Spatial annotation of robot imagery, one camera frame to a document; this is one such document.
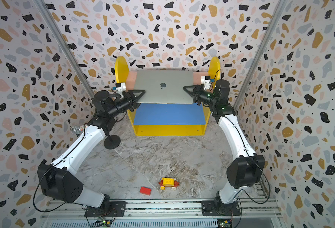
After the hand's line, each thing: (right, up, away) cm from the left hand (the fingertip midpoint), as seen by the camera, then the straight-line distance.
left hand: (146, 93), depth 66 cm
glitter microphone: (-43, -18, +13) cm, 48 cm away
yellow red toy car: (+10, -46, +12) cm, 49 cm away
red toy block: (-4, -52, +14) cm, 54 cm away
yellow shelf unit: (-3, -12, +29) cm, 31 cm away
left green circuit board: (-22, -64, +4) cm, 67 cm away
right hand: (+17, +2, +2) cm, 17 cm away
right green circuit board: (+38, -65, +5) cm, 75 cm away
